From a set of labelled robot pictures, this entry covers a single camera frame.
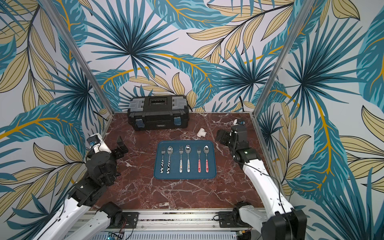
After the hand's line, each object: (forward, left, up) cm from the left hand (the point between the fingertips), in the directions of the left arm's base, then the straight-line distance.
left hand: (112, 142), depth 68 cm
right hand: (+11, -54, -5) cm, 55 cm away
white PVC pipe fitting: (+27, -43, -27) cm, 57 cm away
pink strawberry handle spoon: (+13, -46, -27) cm, 55 cm away
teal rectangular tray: (+6, -26, -27) cm, 38 cm away
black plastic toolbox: (+32, -17, -12) cm, 38 cm away
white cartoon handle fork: (+4, -30, -28) cm, 41 cm away
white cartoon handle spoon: (+13, -34, -27) cm, 45 cm away
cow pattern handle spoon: (+11, -22, -26) cm, 36 cm away
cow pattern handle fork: (+2, -19, -27) cm, 33 cm away
